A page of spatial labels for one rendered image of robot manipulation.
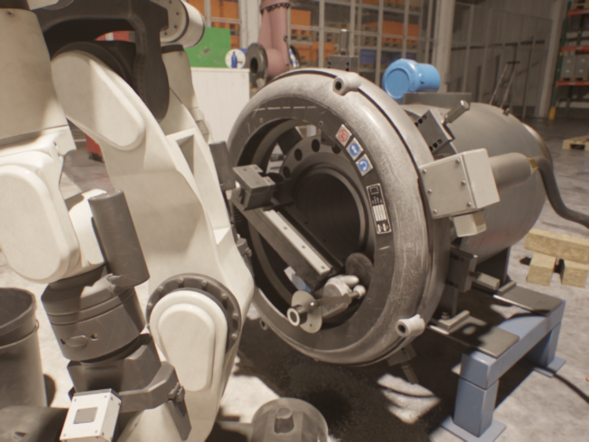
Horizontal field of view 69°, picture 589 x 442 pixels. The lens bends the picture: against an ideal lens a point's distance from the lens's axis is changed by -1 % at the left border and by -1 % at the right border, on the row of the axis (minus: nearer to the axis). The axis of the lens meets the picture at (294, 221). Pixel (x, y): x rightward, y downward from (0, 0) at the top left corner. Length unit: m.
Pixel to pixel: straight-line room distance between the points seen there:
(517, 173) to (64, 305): 0.85
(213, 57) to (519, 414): 7.71
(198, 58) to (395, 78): 6.81
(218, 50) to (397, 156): 7.76
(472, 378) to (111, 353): 1.03
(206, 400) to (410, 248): 0.46
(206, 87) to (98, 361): 4.50
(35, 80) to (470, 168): 0.65
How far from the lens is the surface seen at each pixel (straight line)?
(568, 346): 2.01
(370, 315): 0.99
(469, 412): 1.41
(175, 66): 0.86
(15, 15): 0.47
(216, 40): 8.54
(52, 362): 1.85
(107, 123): 0.60
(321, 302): 1.07
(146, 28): 0.65
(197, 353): 0.66
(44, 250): 0.45
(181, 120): 0.73
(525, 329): 1.51
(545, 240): 2.64
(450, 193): 0.83
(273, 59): 5.41
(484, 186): 0.85
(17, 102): 0.46
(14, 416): 1.02
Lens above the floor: 0.93
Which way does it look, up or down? 17 degrees down
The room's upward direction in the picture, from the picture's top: straight up
